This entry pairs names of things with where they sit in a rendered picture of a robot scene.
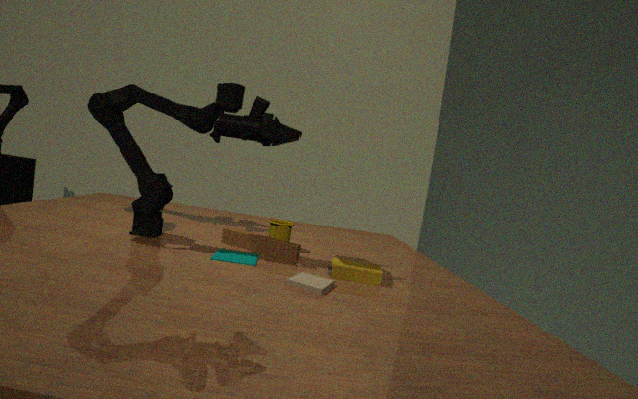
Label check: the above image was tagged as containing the beige flat block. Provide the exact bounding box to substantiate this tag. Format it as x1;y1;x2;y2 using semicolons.
284;272;335;295

